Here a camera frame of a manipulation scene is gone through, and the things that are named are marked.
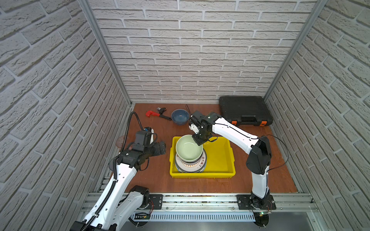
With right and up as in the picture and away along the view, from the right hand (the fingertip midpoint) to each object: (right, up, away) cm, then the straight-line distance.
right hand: (198, 141), depth 82 cm
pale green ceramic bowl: (-6, -5, -2) cm, 8 cm away
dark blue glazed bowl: (-13, +15, +24) cm, 31 cm away
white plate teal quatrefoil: (-5, -17, -3) cm, 18 cm away
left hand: (-23, -1, -5) cm, 23 cm away
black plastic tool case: (+37, +19, +24) cm, 48 cm away
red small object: (-38, +18, +28) cm, 50 cm away
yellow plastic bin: (+14, -13, +6) cm, 20 cm away
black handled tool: (-29, +20, +31) cm, 47 cm away
